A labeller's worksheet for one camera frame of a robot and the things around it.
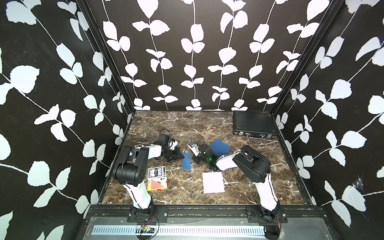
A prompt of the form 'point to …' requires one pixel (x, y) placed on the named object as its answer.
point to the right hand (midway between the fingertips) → (191, 148)
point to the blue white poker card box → (154, 172)
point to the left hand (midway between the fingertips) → (184, 154)
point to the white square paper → (213, 182)
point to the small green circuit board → (146, 229)
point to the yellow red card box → (157, 183)
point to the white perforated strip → (181, 230)
